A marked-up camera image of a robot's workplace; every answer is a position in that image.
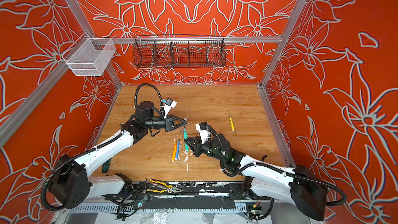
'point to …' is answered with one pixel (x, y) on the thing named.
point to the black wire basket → (178, 51)
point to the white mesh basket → (89, 56)
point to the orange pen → (174, 154)
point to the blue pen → (176, 156)
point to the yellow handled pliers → (169, 188)
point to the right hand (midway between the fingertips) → (183, 141)
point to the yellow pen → (232, 125)
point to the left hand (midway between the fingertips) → (185, 122)
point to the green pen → (185, 137)
